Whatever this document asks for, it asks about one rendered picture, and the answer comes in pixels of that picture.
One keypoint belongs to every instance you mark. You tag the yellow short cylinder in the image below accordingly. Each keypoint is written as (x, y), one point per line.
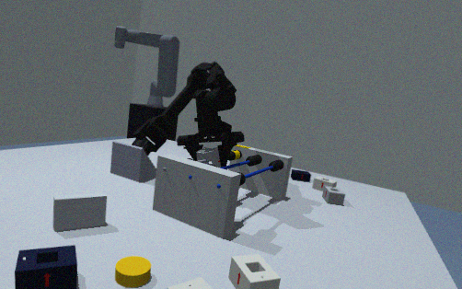
(132, 271)

